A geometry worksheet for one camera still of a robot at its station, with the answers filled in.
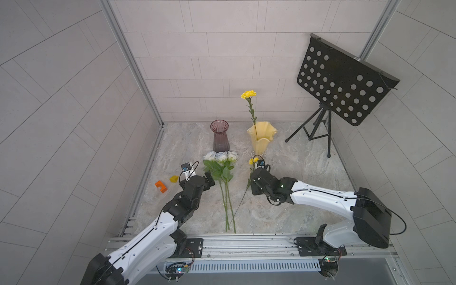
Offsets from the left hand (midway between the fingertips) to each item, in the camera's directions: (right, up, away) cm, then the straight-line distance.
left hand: (206, 172), depth 82 cm
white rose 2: (+6, +5, +11) cm, 14 cm away
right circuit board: (+51, -35, -14) cm, 63 cm away
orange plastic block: (-24, -7, +6) cm, 26 cm away
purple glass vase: (+5, +13, +22) cm, 26 cm away
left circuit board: (-8, -34, -17) cm, 39 cm away
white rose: (+1, +2, +12) cm, 12 cm away
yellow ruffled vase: (+29, +19, +9) cm, 36 cm away
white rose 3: (+12, +6, +13) cm, 19 cm away
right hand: (+22, -6, +1) cm, 23 cm away
